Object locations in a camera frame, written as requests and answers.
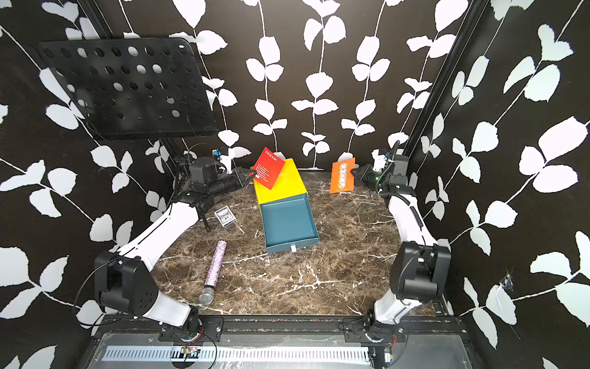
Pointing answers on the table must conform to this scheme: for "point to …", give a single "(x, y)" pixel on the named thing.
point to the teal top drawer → (289, 224)
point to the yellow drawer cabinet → (288, 184)
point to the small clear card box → (225, 216)
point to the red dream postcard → (268, 167)
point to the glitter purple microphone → (207, 294)
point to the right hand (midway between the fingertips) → (348, 167)
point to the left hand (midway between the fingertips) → (257, 169)
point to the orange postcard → (341, 178)
